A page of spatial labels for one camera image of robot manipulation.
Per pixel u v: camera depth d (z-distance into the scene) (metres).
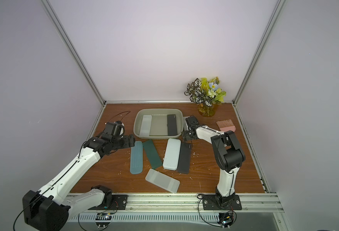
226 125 1.04
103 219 0.72
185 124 0.97
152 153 0.89
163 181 0.79
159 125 1.07
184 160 0.85
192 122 0.79
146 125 1.05
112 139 0.60
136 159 0.87
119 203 0.74
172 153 0.89
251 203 0.75
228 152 0.50
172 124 1.04
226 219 0.70
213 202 0.73
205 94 0.92
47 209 0.37
